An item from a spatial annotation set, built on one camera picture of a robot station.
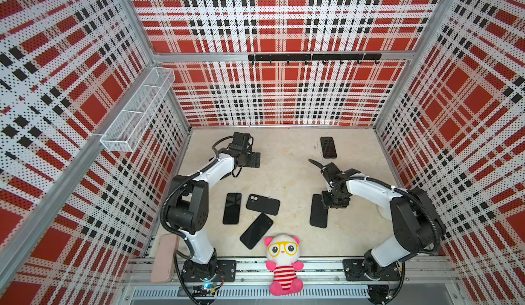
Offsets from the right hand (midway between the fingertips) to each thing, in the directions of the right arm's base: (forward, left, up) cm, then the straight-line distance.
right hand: (331, 207), depth 87 cm
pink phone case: (-21, +66, +1) cm, 69 cm away
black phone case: (+2, +30, -2) cm, 30 cm away
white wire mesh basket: (+30, +92, +20) cm, 98 cm away
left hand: (+19, +36, +7) cm, 41 cm away
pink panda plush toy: (-19, +22, +5) cm, 29 cm away
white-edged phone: (+37, -6, -5) cm, 38 cm away
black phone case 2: (-3, +5, -3) cm, 7 cm away
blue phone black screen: (-9, +32, -1) cm, 34 cm away
